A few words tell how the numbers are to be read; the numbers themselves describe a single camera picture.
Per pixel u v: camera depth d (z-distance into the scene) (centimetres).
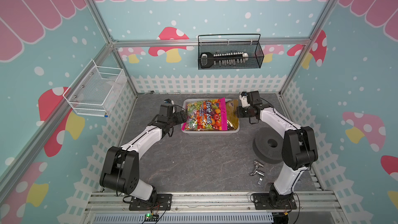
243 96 87
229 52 92
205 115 89
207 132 94
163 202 73
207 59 89
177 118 81
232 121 91
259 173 81
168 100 81
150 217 73
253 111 70
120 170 43
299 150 49
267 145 87
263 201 74
